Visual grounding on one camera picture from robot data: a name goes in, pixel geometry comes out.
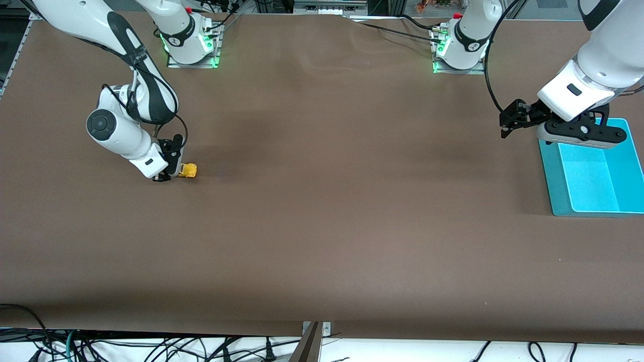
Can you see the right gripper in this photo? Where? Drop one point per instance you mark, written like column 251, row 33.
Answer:
column 171, row 149

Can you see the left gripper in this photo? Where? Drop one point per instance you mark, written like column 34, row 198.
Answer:
column 529, row 114

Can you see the yellow toy beetle car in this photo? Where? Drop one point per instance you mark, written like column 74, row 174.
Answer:
column 189, row 171

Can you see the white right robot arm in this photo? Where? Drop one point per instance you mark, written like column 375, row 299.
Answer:
column 115, row 125

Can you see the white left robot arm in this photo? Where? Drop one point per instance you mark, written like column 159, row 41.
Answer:
column 470, row 35

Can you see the teal plastic bin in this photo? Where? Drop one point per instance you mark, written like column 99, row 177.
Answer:
column 593, row 186

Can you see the orange background clutter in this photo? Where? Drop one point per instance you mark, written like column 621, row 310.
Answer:
column 432, row 5

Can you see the grey background device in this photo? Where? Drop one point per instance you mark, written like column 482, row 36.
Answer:
column 329, row 7

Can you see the dark metal strut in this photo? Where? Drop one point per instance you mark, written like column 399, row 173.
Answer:
column 307, row 347

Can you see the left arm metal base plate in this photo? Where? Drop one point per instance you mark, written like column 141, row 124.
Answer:
column 463, row 71

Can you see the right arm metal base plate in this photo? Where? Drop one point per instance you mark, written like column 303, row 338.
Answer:
column 193, row 65

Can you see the aluminium frame profile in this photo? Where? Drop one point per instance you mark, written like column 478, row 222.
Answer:
column 17, row 50

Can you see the small metal edge bracket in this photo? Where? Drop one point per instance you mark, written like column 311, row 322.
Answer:
column 326, row 329

